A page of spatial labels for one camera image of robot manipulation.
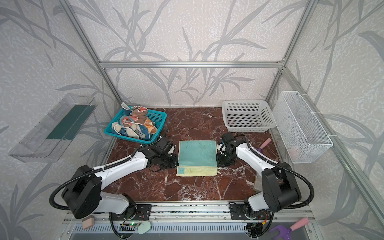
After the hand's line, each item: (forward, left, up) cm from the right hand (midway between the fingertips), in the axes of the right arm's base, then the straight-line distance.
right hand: (218, 160), depth 86 cm
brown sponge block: (-29, +64, -2) cm, 70 cm away
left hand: (-1, +22, +2) cm, 22 cm away
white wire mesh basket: (-1, -32, +29) cm, 44 cm away
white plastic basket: (+39, -26, -6) cm, 48 cm away
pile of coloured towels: (+25, +56, +4) cm, 61 cm away
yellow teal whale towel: (+4, +13, -4) cm, 14 cm away
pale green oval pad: (-31, +37, -3) cm, 49 cm away
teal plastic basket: (+34, +42, 0) cm, 53 cm away
